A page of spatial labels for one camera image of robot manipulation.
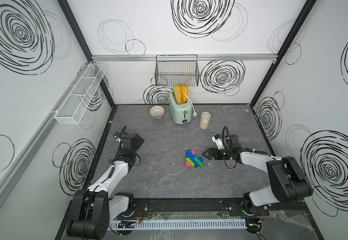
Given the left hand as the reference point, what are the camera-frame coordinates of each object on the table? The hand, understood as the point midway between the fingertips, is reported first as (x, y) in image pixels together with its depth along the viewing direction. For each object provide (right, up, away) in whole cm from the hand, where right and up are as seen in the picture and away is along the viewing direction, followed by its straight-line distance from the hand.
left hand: (134, 139), depth 88 cm
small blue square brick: (+40, -12, +1) cm, 42 cm away
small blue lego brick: (+34, -10, +3) cm, 35 cm away
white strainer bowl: (+10, +17, +24) cm, 31 cm away
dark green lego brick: (+38, -14, -1) cm, 41 cm away
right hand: (+45, -10, +2) cm, 46 cm away
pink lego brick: (+36, -9, +3) cm, 37 cm away
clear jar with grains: (+44, +13, +11) cm, 48 cm away
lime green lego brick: (+34, -14, -1) cm, 37 cm away
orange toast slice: (+31, +32, +11) cm, 46 cm away
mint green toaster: (+27, +15, +11) cm, 33 cm away
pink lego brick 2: (+32, -15, -1) cm, 35 cm away
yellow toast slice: (+26, +30, +12) cm, 41 cm away
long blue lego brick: (+35, -13, +1) cm, 37 cm away
